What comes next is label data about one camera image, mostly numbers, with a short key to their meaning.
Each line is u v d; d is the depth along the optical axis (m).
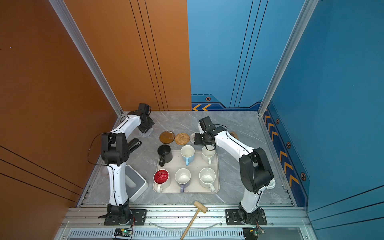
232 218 0.72
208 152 0.91
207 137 0.68
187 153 0.94
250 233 0.70
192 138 1.04
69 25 0.74
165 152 0.92
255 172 0.49
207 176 0.85
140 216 0.74
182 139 1.03
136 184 0.80
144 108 0.86
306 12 0.71
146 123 0.89
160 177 0.85
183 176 0.86
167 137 1.06
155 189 0.81
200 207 0.76
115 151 0.59
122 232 0.71
